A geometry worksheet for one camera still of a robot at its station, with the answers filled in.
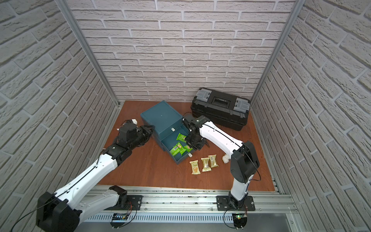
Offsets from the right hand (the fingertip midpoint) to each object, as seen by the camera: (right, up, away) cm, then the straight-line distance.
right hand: (191, 146), depth 82 cm
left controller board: (-37, -35, -11) cm, 52 cm away
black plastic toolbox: (+21, +23, +14) cm, 34 cm away
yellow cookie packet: (+2, -13, +3) cm, 13 cm away
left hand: (-19, +13, -5) cm, 23 cm away
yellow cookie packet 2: (+9, -13, +3) cm, 16 cm away
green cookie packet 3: (-3, -2, +3) cm, 5 cm away
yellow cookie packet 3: (+13, -10, +5) cm, 17 cm away
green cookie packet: (-6, +4, +7) cm, 11 cm away
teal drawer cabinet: (-12, +9, -3) cm, 16 cm away
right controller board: (+24, -34, -12) cm, 44 cm away
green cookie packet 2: (-8, -2, +1) cm, 9 cm away
